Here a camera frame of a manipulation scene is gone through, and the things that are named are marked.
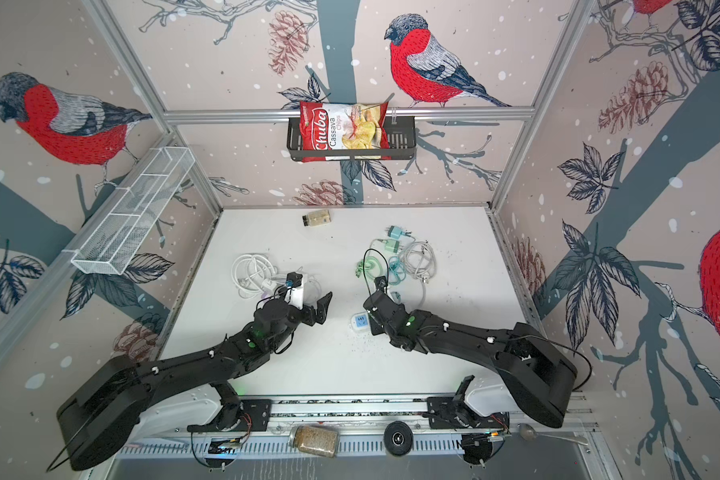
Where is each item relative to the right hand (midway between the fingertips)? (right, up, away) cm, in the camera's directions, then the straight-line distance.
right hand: (375, 320), depth 86 cm
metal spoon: (+37, -22, -16) cm, 46 cm away
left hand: (-16, +10, -6) cm, 20 cm away
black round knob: (+4, -17, -25) cm, 31 cm away
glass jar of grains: (-14, -21, -20) cm, 32 cm away
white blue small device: (-4, -1, +1) cm, 5 cm away
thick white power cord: (-41, +12, +14) cm, 45 cm away
